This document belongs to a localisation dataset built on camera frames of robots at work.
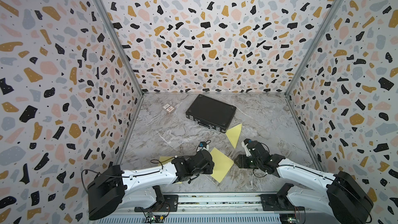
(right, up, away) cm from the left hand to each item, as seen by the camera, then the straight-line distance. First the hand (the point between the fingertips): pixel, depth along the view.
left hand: (216, 165), depth 79 cm
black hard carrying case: (-2, +26, +29) cm, 39 cm away
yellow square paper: (+12, +12, +19) cm, 25 cm away
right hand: (+12, 0, +6) cm, 13 cm away
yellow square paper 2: (-21, +9, -19) cm, 30 cm away
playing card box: (-33, +29, +31) cm, 54 cm away
